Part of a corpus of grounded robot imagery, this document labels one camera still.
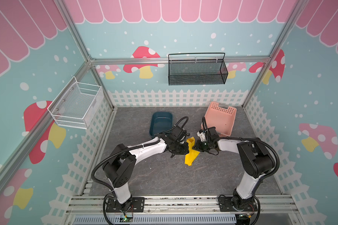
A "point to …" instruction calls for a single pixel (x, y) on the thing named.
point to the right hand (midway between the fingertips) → (192, 147)
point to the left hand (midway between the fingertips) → (187, 154)
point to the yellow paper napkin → (193, 154)
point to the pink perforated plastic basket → (223, 119)
